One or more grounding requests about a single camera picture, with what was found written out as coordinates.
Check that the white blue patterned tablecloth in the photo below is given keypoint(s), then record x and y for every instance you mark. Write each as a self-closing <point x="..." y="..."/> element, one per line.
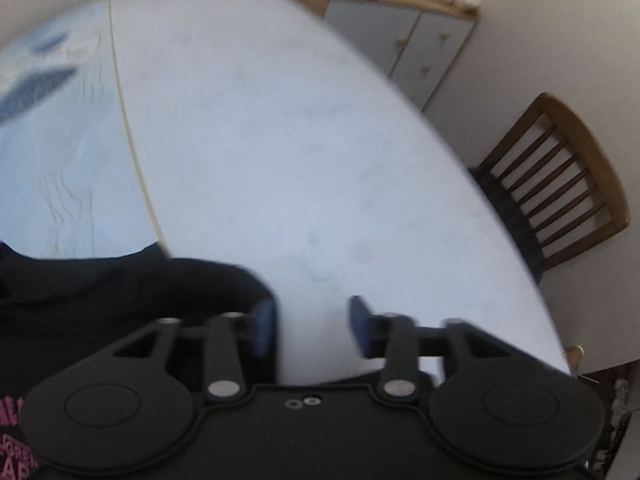
<point x="249" y="132"/>

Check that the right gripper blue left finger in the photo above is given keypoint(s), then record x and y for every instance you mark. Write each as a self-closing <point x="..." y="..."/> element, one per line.
<point x="262" y="327"/>

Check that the black t-shirt pink print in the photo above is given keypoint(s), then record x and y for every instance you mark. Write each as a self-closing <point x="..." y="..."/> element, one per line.
<point x="55" y="313"/>

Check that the white side cabinet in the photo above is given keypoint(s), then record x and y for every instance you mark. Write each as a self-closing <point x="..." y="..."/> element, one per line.
<point x="413" y="42"/>

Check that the far wooden chair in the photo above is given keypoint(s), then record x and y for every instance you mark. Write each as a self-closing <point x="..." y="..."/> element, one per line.
<point x="552" y="186"/>

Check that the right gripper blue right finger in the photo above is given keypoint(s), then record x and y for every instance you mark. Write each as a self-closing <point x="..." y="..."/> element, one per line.
<point x="370" y="330"/>

